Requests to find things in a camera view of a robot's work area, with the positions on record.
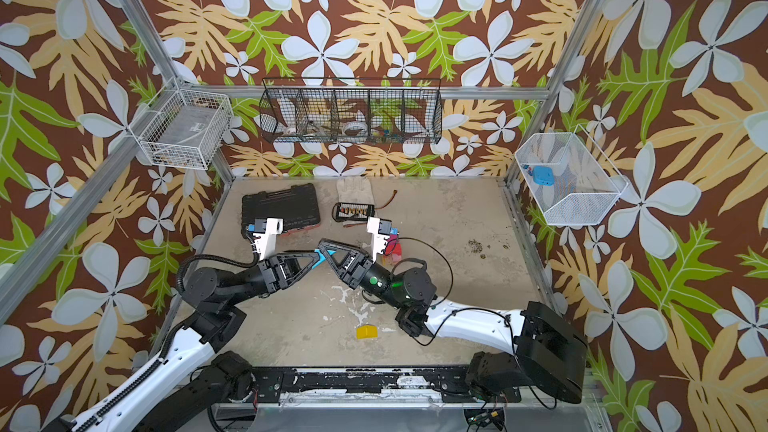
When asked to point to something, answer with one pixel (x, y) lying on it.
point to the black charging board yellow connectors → (343, 211)
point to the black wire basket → (352, 110)
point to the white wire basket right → (571, 179)
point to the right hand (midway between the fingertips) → (320, 252)
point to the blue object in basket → (543, 175)
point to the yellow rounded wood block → (367, 332)
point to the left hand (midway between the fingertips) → (316, 259)
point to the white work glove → (356, 190)
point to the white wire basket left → (183, 127)
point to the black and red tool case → (297, 206)
